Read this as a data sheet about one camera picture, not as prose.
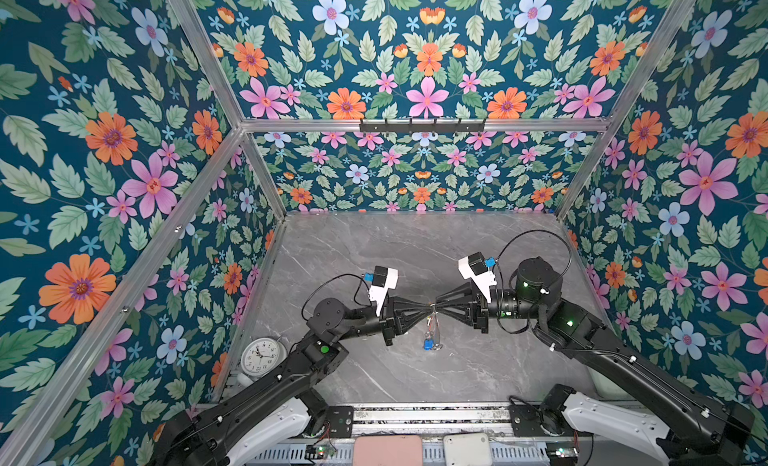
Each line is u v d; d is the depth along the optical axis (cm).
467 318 56
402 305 58
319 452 70
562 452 70
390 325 54
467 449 71
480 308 53
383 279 54
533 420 73
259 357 80
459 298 57
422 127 93
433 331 89
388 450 70
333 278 49
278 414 58
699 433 39
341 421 74
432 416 75
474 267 52
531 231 48
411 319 59
